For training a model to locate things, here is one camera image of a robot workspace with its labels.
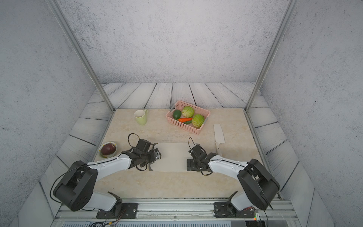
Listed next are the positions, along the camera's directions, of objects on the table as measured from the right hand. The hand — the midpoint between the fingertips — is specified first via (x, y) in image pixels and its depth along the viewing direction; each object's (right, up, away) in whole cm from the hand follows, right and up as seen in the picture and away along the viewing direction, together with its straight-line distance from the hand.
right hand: (194, 166), depth 88 cm
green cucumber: (-4, +26, +22) cm, 35 cm away
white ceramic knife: (+19, +15, +18) cm, 31 cm away
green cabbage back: (-4, +34, +23) cm, 42 cm away
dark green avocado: (-12, +33, +27) cm, 44 cm away
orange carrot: (-6, +29, +23) cm, 37 cm away
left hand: (-22, +4, +3) cm, 23 cm away
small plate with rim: (-56, +5, +3) cm, 56 cm away
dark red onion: (-55, +10, +3) cm, 56 cm away
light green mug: (-38, +31, +17) cm, 52 cm away
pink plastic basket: (-3, +23, +14) cm, 27 cm away
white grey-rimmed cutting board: (-13, +4, +5) cm, 15 cm away
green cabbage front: (+3, +28, +16) cm, 33 cm away
